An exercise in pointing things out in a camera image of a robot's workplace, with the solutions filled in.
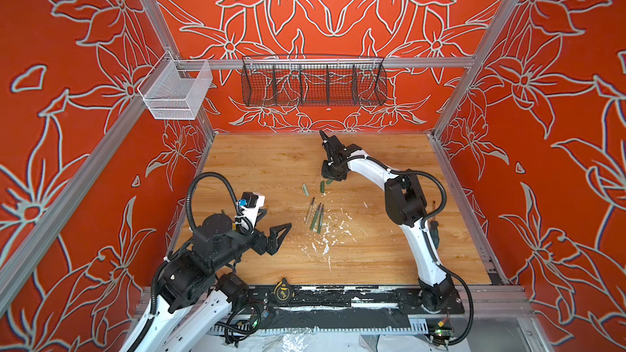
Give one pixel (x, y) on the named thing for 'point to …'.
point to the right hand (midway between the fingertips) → (322, 173)
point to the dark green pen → (321, 217)
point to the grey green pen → (310, 210)
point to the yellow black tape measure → (283, 292)
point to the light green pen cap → (306, 190)
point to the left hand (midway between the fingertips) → (277, 217)
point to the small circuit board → (439, 335)
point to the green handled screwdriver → (434, 233)
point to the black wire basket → (300, 81)
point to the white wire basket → (175, 89)
